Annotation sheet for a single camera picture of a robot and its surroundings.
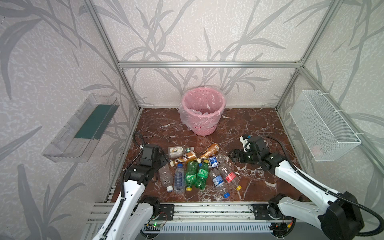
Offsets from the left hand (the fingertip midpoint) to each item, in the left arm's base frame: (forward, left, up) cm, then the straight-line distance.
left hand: (165, 153), depth 79 cm
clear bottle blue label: (-12, -29, -9) cm, 33 cm away
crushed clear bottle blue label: (+2, -30, -15) cm, 34 cm away
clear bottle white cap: (-9, 0, -12) cm, 15 cm away
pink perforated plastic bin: (+39, -19, -6) cm, 44 cm away
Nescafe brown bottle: (+2, -12, -9) cm, 15 cm away
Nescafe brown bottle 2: (+6, -25, -10) cm, 28 cm away
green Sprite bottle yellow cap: (-8, -20, -9) cm, 23 cm away
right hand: (+3, -37, -2) cm, 37 cm away
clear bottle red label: (-9, -35, -9) cm, 37 cm away
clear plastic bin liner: (+39, -19, -6) cm, 44 cm away
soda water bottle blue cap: (-11, -8, -9) cm, 16 cm away
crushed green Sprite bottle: (-6, -14, -9) cm, 17 cm away
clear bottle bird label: (+6, -3, -10) cm, 12 cm away
